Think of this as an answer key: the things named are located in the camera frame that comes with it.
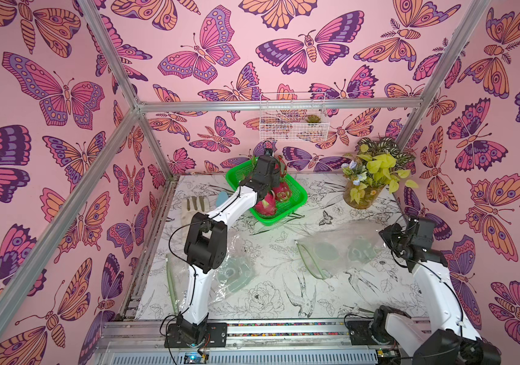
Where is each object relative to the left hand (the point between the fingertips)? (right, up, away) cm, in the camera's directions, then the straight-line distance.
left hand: (275, 170), depth 96 cm
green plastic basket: (+11, -11, +7) cm, 17 cm away
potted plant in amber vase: (+40, +2, -7) cm, 41 cm away
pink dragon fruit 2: (-4, -15, +1) cm, 16 cm away
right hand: (+40, -23, -14) cm, 48 cm away
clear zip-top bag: (+24, -33, -2) cm, 40 cm away
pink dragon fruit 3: (+3, +2, +3) cm, 5 cm away
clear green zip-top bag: (-15, -40, -10) cm, 44 cm away
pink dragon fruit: (+4, -9, +7) cm, 12 cm away
